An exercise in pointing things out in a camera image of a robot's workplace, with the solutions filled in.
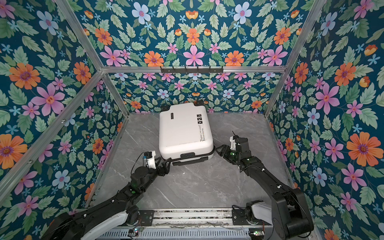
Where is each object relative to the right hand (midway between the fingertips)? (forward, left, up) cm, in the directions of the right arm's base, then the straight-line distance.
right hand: (218, 149), depth 85 cm
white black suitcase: (+6, +19, +8) cm, 21 cm away
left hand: (-5, +28, +2) cm, 28 cm away
